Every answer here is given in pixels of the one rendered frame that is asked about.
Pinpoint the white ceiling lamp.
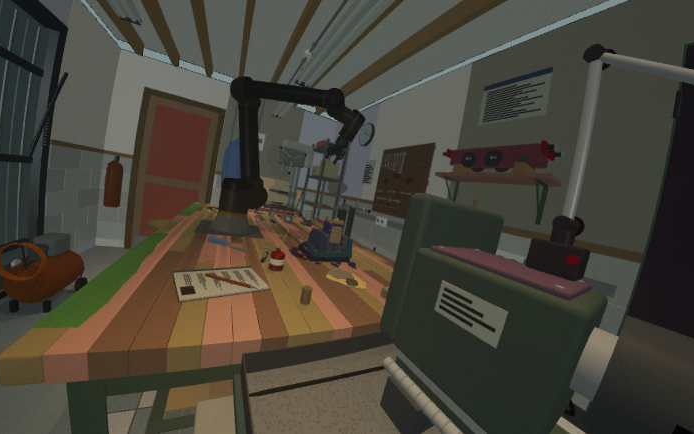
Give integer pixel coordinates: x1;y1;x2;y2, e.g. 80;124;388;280
105;0;144;26
270;0;406;119

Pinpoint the grey metal shelf unit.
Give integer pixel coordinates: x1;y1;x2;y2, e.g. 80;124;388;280
298;140;349;222

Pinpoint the dark grey machine tray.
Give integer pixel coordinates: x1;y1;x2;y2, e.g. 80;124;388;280
234;334;463;434

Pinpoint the green workbench frame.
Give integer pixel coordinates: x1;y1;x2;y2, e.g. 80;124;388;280
65;364;243;434

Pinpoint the brown rag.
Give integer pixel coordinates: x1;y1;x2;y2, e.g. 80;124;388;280
325;268;368;290

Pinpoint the blue drum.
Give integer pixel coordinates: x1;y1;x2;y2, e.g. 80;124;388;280
221;137;245;177

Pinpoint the blue white wall poster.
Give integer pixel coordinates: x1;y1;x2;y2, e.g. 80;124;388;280
478;66;555;127

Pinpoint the brown wall shelf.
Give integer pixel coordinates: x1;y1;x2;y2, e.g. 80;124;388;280
434;171;564;227

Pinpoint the blue model steam engine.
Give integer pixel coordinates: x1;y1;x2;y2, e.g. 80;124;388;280
297;218;356;264

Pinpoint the orange pencil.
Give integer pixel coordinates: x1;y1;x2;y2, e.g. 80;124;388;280
203;271;258;291

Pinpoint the brown pegboard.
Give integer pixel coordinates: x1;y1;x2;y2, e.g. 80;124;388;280
371;142;438;220

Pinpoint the green bench machine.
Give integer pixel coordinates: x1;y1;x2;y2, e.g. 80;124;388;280
379;192;609;434

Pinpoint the orange air compressor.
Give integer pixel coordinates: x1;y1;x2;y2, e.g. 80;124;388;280
0;232;88;314

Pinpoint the white ribbed handle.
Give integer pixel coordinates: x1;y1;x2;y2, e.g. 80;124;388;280
381;356;464;434

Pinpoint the grey base sheet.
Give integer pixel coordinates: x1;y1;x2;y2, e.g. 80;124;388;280
194;219;263;238

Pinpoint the grey drill press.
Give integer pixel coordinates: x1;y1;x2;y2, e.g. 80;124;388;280
278;139;316;210

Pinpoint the red wheeled chassis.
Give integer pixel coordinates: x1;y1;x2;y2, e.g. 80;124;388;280
442;139;564;174

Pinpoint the red door brown frame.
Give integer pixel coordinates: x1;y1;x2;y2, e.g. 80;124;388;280
124;87;227;250

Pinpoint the red fire extinguisher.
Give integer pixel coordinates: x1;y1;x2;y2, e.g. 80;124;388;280
103;155;126;209

